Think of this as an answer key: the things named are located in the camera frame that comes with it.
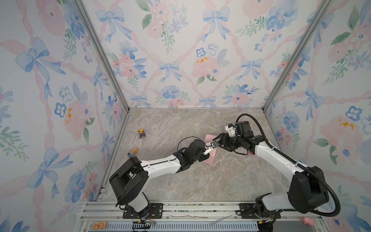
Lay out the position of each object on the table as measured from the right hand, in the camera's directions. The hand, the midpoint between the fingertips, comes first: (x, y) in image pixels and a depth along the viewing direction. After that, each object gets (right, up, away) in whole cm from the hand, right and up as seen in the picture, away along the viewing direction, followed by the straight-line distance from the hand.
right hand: (216, 142), depth 83 cm
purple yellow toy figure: (-49, +4, +19) cm, 53 cm away
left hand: (-5, -1, 0) cm, 5 cm away
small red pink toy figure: (+11, -2, -21) cm, 24 cm away
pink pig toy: (+42, -36, -13) cm, 57 cm away
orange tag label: (-59, -38, -14) cm, 71 cm away
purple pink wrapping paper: (-3, -12, +3) cm, 13 cm away
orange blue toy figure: (-52, -7, +9) cm, 53 cm away
